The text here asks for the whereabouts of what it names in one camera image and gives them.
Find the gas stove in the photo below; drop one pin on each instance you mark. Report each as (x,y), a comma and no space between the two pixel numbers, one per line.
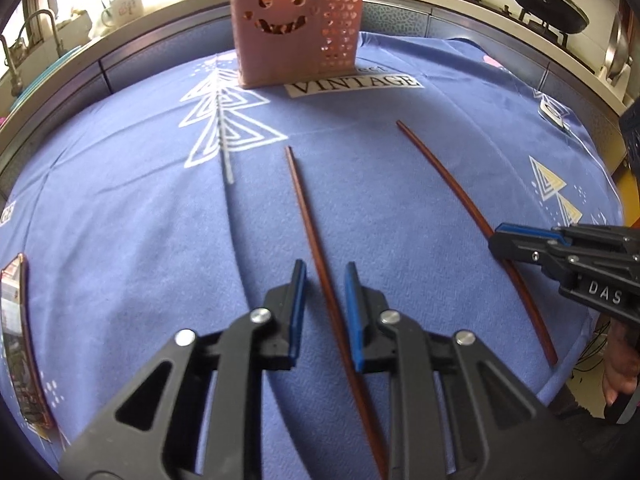
(500,0)

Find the smartphone in red case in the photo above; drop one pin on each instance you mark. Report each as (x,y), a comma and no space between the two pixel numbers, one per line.
(17,340)

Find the blue basin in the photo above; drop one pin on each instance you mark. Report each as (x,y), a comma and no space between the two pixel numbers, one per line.
(50,69)

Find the white utensil cup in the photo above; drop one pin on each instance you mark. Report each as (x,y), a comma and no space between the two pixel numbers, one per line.
(122,10)

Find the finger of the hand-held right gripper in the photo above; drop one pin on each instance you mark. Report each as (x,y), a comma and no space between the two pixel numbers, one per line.
(525,229)
(515,247)

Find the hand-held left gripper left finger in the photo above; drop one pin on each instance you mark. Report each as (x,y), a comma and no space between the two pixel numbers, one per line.
(298,305)

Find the dark red chopstick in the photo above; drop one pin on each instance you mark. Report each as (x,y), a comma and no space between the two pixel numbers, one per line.
(465,205)
(320,260)

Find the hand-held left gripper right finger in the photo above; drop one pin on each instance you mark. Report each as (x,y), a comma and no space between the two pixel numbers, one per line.
(352,310)

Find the steel kitchen utensil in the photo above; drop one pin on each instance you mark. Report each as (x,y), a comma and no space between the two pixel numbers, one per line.
(617,47)

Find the pink smiley utensil holder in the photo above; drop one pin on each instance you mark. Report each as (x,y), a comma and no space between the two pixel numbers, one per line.
(280,35)

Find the small white device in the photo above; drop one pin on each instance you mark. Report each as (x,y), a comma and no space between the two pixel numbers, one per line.
(552,112)

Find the person's right hand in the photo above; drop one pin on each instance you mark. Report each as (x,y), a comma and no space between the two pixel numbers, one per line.
(621,360)

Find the dark blue mesh object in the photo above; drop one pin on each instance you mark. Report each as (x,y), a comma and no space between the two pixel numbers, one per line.
(631,140)

